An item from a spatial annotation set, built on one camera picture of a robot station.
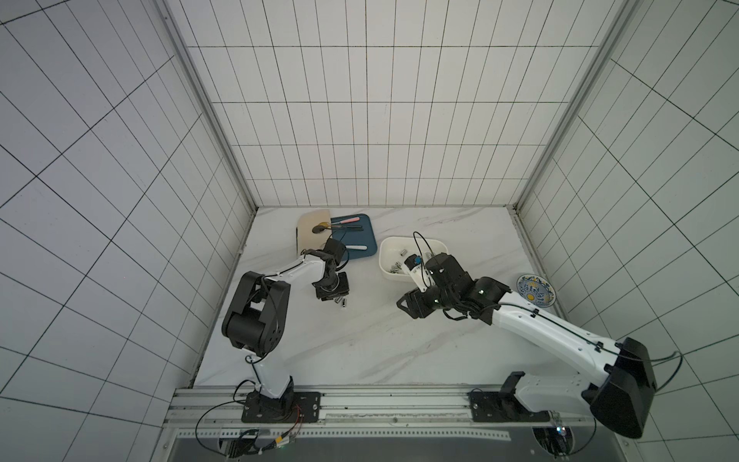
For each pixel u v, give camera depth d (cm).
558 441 68
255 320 48
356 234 111
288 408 66
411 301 66
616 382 38
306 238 109
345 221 115
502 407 65
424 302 66
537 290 94
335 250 78
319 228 113
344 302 92
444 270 57
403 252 101
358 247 107
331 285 80
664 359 39
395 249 104
